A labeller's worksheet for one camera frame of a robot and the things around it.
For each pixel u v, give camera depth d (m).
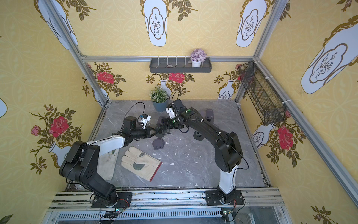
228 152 0.48
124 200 0.73
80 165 0.46
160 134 0.88
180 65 0.93
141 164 0.86
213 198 0.74
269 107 0.87
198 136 1.00
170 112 0.80
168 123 0.75
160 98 1.04
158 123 1.05
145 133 0.80
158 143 0.95
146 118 0.84
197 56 0.82
